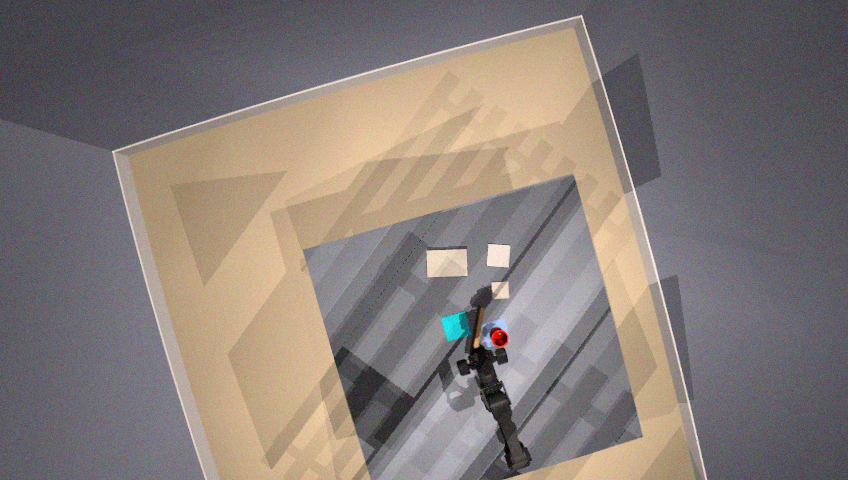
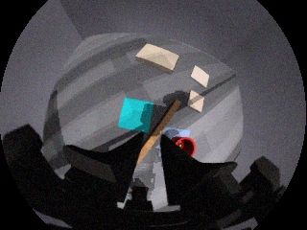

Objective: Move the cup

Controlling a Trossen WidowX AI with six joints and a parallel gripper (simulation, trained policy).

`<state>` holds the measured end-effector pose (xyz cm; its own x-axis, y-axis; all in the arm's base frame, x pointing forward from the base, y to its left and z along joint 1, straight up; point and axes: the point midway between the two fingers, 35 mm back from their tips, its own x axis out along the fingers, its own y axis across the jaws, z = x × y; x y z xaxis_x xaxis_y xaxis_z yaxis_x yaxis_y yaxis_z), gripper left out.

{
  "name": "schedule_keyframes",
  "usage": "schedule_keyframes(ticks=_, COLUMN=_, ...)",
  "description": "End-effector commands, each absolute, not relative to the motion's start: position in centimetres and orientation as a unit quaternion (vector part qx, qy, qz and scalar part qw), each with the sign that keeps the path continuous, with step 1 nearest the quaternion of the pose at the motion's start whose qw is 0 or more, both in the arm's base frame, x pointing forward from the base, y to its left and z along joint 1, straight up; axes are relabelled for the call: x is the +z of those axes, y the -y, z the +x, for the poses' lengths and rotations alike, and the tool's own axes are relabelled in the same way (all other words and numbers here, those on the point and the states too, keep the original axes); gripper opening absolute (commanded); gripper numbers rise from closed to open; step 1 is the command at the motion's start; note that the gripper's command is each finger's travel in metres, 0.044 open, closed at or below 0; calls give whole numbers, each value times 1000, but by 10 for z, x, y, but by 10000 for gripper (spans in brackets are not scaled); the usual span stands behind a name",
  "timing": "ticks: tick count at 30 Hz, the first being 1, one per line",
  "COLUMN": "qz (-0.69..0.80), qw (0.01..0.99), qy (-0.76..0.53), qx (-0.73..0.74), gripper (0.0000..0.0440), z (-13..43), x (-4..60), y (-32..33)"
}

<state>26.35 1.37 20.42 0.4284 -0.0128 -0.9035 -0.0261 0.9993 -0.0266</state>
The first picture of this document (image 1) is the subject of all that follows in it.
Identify tan flat bar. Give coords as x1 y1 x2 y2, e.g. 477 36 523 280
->
470 305 485 353

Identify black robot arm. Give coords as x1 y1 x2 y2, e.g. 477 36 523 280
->
468 345 532 472

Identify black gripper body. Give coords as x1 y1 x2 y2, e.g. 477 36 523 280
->
457 347 508 376

